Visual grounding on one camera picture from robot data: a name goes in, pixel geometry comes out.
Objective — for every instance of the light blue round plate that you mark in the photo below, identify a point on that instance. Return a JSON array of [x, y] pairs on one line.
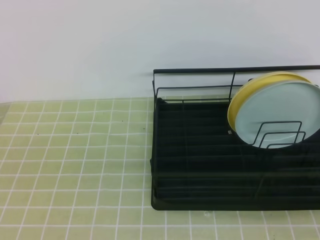
[[279, 115]]

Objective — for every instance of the green checkered tablecloth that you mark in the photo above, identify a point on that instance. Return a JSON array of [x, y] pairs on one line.
[[78, 170]]

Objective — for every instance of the black wire dish rack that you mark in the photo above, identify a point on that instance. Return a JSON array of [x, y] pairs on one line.
[[198, 163]]

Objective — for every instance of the yellow round plate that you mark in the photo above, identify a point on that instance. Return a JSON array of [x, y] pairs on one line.
[[254, 85]]

